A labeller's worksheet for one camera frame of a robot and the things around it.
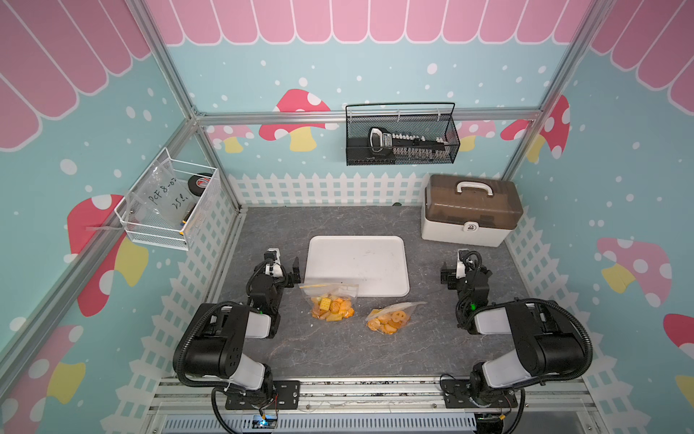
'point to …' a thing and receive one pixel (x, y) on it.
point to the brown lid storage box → (475, 210)
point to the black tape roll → (197, 184)
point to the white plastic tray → (379, 264)
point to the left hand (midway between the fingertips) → (285, 261)
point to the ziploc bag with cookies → (331, 301)
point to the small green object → (397, 204)
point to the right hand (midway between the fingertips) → (460, 261)
